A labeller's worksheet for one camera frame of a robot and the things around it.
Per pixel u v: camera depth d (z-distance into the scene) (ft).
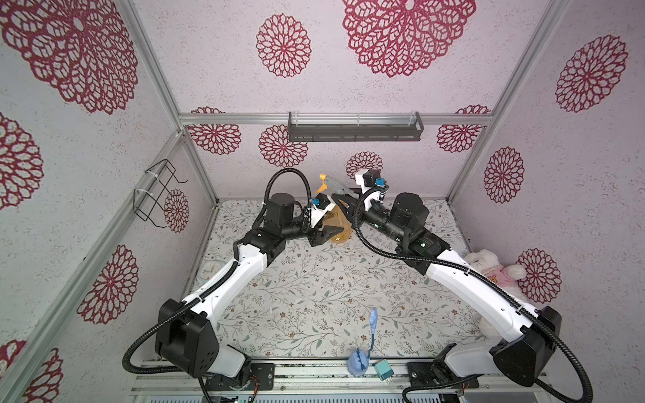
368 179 1.73
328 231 2.30
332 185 2.01
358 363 2.25
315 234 2.13
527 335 1.29
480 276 1.49
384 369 2.42
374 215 1.86
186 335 1.33
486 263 2.87
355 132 2.93
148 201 2.46
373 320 2.07
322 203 1.98
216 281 1.51
